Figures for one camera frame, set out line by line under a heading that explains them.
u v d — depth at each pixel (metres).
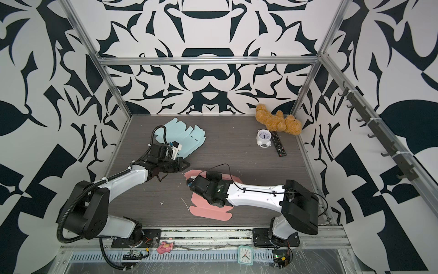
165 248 0.70
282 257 0.71
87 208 0.44
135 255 0.73
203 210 0.81
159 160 0.71
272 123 1.08
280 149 1.02
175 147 0.82
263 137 1.06
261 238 0.74
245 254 0.69
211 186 0.61
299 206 0.43
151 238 0.73
